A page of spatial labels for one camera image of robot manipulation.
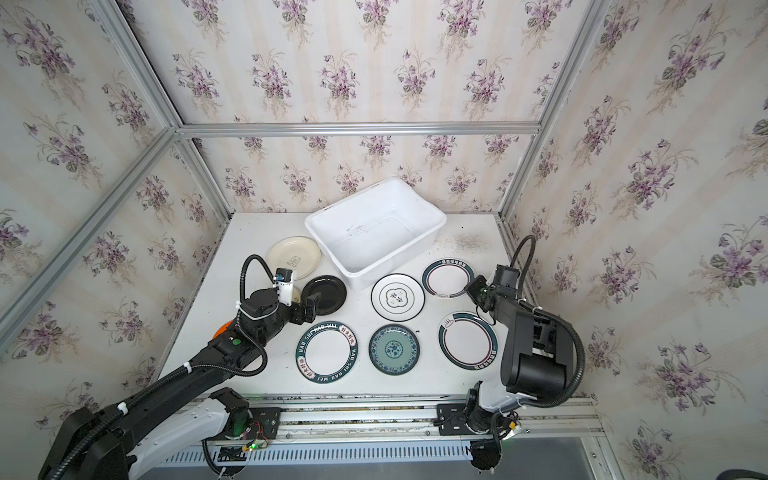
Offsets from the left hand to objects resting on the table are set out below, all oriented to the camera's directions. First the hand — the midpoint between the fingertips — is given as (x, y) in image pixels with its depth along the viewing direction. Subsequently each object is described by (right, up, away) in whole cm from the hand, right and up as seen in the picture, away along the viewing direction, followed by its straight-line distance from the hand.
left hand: (305, 288), depth 81 cm
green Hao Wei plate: (+5, -19, +3) cm, 20 cm away
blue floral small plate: (+25, -19, +5) cm, 32 cm away
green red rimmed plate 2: (+47, -17, +5) cm, 50 cm away
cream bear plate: (-8, +8, +26) cm, 29 cm away
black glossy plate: (+5, -4, +14) cm, 16 cm away
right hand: (+49, -1, +13) cm, 50 cm away
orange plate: (-27, -13, +7) cm, 31 cm away
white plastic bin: (+18, +17, +34) cm, 42 cm away
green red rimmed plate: (+44, 0, +19) cm, 48 cm away
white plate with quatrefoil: (+26, -5, +14) cm, 30 cm away
